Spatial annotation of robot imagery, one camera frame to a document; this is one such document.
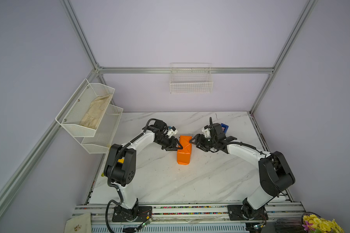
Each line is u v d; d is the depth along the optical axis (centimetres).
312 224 51
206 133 82
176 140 81
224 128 103
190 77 95
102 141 90
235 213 73
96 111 79
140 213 73
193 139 84
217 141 70
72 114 69
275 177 46
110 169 51
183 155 82
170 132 86
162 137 78
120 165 51
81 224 70
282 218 73
